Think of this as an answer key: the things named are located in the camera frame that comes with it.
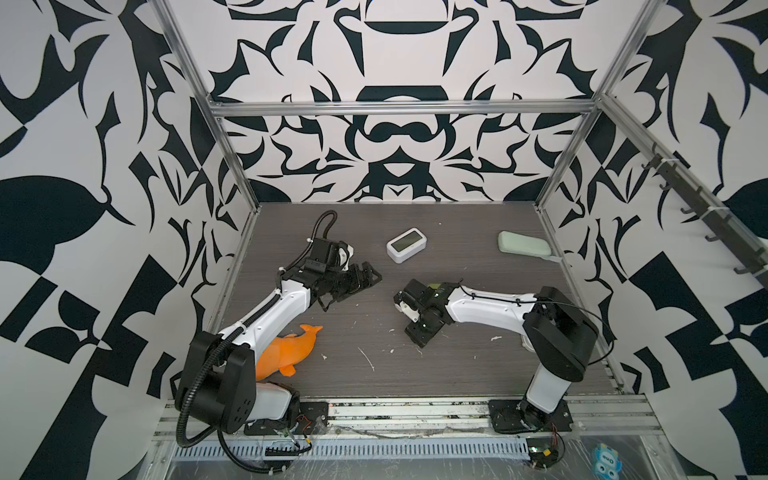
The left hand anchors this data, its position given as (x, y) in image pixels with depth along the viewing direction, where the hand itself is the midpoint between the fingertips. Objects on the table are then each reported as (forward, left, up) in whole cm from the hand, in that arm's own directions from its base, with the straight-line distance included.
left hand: (373, 277), depth 83 cm
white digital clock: (+18, -11, -10) cm, 23 cm away
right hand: (-10, -13, -14) cm, 21 cm away
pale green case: (+21, -51, -14) cm, 57 cm away
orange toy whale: (-17, +24, -9) cm, 31 cm away
